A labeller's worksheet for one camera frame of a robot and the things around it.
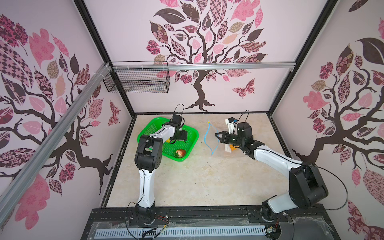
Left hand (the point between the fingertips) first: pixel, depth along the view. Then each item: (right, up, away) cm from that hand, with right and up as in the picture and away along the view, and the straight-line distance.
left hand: (181, 137), depth 103 cm
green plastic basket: (-6, -6, -13) cm, 16 cm away
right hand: (+22, +4, -19) cm, 30 cm away
